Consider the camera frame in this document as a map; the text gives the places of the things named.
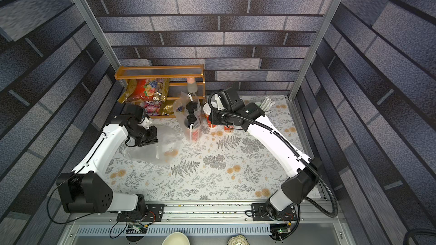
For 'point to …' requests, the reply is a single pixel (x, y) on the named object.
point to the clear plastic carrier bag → (179, 106)
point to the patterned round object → (238, 240)
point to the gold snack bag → (168, 110)
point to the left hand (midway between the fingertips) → (158, 138)
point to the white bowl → (176, 238)
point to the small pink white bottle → (192, 85)
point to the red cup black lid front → (193, 130)
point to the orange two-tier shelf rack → (165, 71)
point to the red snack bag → (148, 89)
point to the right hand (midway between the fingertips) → (208, 116)
